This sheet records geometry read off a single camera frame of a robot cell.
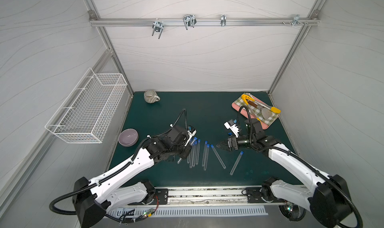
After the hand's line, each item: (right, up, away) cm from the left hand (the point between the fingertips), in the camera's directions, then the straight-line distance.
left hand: (190, 148), depth 74 cm
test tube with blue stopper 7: (+16, -9, +12) cm, 22 cm away
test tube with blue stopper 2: (+3, +4, +1) cm, 5 cm away
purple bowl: (-40, +1, +19) cm, 45 cm away
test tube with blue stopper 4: (+2, -7, +14) cm, 16 cm away
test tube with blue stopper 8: (+30, -8, +14) cm, 34 cm away
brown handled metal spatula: (+55, +16, +32) cm, 66 cm away
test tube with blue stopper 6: (+8, -7, +14) cm, 18 cm away
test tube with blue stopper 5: (+4, -9, +12) cm, 15 cm away
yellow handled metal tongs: (+42, +27, +40) cm, 64 cm away
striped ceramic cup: (-31, +29, +34) cm, 54 cm away
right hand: (+15, +2, +1) cm, 15 cm away
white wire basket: (-48, +17, -5) cm, 52 cm away
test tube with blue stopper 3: (+1, -8, +14) cm, 16 cm away
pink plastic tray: (+38, +17, +34) cm, 54 cm away
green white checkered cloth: (+50, +17, +32) cm, 62 cm away
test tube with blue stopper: (-5, -6, -1) cm, 8 cm away
